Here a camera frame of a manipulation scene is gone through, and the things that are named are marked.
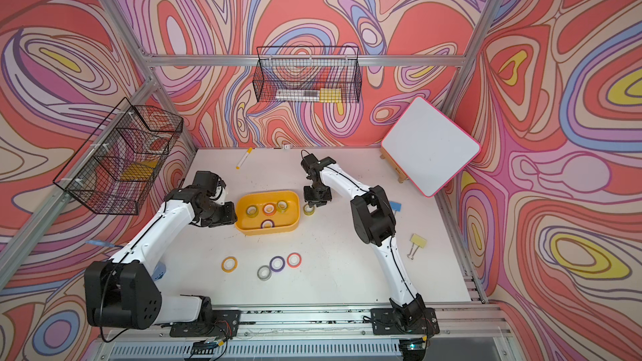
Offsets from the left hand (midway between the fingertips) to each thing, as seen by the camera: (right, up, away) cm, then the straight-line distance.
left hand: (234, 218), depth 85 cm
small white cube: (+13, +28, +34) cm, 46 cm away
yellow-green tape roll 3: (+25, +1, +14) cm, 28 cm away
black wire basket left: (-33, +17, -10) cm, 39 cm away
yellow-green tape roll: (+3, +1, +12) cm, 13 cm away
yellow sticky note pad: (+66, -9, +6) cm, 67 cm away
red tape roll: (+9, +1, +13) cm, 16 cm away
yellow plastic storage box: (+16, -3, +9) cm, 19 cm away
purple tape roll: (+12, -4, +9) cm, 15 cm away
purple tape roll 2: (+15, -16, +1) cm, 22 cm away
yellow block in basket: (-23, +16, -13) cm, 31 cm away
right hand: (+28, +1, +12) cm, 30 cm away
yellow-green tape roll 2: (+14, +3, +12) cm, 19 cm away
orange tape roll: (-2, -16, 0) cm, 16 cm away
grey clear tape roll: (+11, -18, -2) cm, 21 cm away
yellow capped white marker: (-6, +26, +34) cm, 44 cm away
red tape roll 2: (+20, -15, +2) cm, 25 cm away
